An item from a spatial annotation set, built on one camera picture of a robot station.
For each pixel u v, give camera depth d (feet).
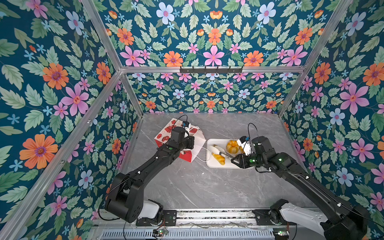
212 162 3.07
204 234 2.51
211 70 3.05
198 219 2.47
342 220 1.25
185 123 2.46
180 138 2.18
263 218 2.41
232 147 3.13
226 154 2.63
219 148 2.74
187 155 2.95
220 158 2.98
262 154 1.87
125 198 1.41
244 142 2.28
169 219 2.41
